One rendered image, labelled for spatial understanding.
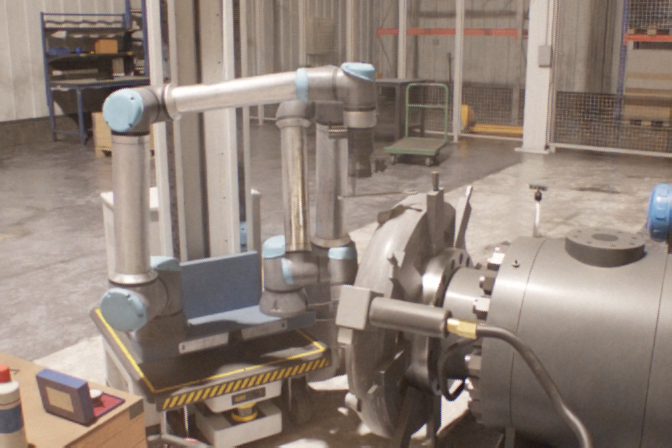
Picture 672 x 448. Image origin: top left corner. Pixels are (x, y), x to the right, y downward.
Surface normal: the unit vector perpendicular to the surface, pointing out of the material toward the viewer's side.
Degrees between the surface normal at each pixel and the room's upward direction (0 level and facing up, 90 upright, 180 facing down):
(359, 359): 89
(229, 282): 90
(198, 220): 90
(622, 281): 29
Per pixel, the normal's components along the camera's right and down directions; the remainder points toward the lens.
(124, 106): -0.19, 0.11
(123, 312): -0.21, 0.32
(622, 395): -0.45, 0.16
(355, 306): -0.41, -0.18
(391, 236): -0.27, -0.68
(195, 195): 0.53, 0.21
